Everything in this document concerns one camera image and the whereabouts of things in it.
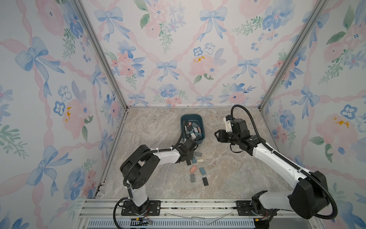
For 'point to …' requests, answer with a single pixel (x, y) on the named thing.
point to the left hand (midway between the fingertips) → (190, 151)
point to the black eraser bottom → (205, 181)
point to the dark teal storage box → (197, 118)
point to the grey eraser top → (198, 154)
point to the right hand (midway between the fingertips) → (218, 132)
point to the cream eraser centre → (200, 160)
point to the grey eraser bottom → (192, 177)
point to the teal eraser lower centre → (202, 171)
